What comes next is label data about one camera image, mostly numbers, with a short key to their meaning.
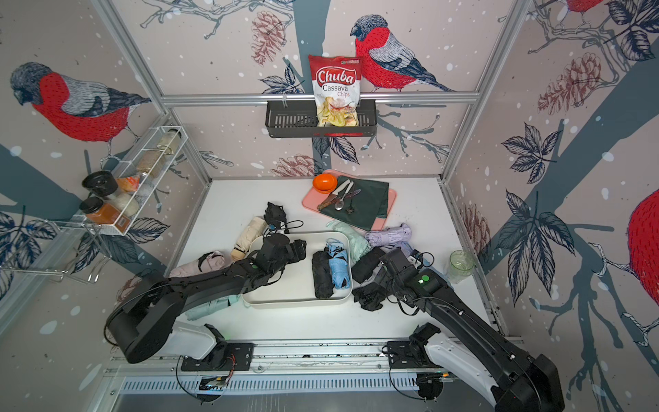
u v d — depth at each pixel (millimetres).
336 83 827
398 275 600
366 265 886
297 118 1009
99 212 600
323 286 826
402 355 740
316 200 1129
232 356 729
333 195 1141
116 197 648
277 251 680
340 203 1104
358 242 925
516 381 389
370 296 798
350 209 1070
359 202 1109
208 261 878
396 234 946
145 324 427
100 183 620
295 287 852
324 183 1146
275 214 1012
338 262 876
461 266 854
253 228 1003
